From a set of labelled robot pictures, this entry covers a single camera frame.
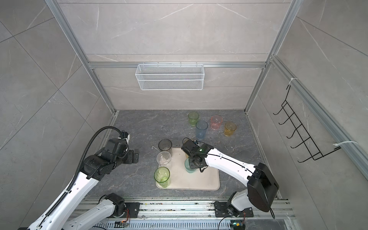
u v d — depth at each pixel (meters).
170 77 1.01
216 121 1.06
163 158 0.85
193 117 1.13
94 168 0.46
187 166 0.77
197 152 0.58
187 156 0.95
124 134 0.62
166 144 0.85
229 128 1.11
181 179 0.86
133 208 0.73
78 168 0.45
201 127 0.94
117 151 0.54
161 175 0.81
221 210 0.73
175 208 0.75
